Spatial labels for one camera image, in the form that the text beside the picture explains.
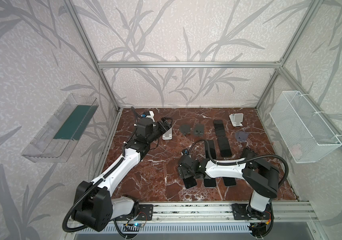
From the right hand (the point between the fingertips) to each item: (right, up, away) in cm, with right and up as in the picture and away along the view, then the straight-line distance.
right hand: (184, 164), depth 89 cm
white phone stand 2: (-11, +16, +11) cm, 23 cm away
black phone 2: (+18, +8, +5) cm, 20 cm away
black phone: (+3, -9, -4) cm, 10 cm away
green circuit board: (-23, -23, -19) cm, 37 cm away
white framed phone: (+14, -8, -7) cm, 18 cm away
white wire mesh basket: (+50, +21, -27) cm, 61 cm away
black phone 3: (+28, +9, +10) cm, 31 cm away
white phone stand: (+39, +28, +18) cm, 51 cm away
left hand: (-7, +28, -11) cm, 31 cm away
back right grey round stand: (+11, +20, +19) cm, 30 cm away
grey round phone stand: (+40, +16, +13) cm, 45 cm away
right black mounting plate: (+29, -19, -16) cm, 38 cm away
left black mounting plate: (-20, -19, -17) cm, 32 cm away
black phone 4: (+27, +21, +20) cm, 40 cm away
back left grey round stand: (+1, +21, +19) cm, 28 cm away
